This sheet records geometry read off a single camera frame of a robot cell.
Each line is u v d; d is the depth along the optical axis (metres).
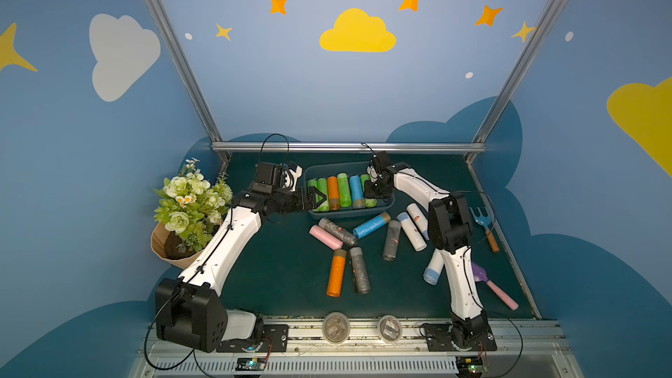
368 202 1.01
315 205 0.70
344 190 1.04
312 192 0.72
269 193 0.62
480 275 0.85
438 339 0.74
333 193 1.04
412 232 0.93
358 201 1.01
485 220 1.01
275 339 0.75
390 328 0.72
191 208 0.71
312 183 1.07
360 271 0.85
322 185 1.07
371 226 0.96
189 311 0.39
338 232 0.93
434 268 0.82
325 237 0.93
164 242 0.80
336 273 0.85
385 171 0.80
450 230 0.61
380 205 1.01
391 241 0.91
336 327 0.72
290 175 0.67
